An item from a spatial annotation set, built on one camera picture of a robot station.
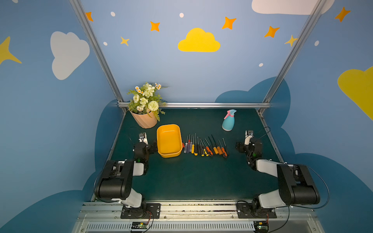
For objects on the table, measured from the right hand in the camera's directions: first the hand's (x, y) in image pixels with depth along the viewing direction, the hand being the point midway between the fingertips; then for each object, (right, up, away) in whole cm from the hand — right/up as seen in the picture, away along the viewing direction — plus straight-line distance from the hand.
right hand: (247, 139), depth 95 cm
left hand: (-66, 0, -1) cm, 66 cm away
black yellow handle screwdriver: (-28, -7, +1) cm, 29 cm away
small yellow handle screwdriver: (-36, -5, +4) cm, 37 cm away
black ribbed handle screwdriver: (-34, -6, +3) cm, 34 cm away
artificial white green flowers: (-65, +25, -8) cm, 70 cm away
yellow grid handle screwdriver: (-21, -6, +4) cm, 22 cm away
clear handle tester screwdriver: (-41, -5, +4) cm, 41 cm away
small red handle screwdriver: (-43, -4, +3) cm, 43 cm away
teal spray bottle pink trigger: (-10, +11, +10) cm, 18 cm away
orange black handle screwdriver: (-26, -7, +2) cm, 27 cm away
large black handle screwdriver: (-30, -9, +1) cm, 32 cm away
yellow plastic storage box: (-52, -1, +6) cm, 53 cm away
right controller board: (-2, -43, -22) cm, 48 cm away
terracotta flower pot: (-68, +13, +6) cm, 70 cm away
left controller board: (-64, -41, -23) cm, 79 cm away
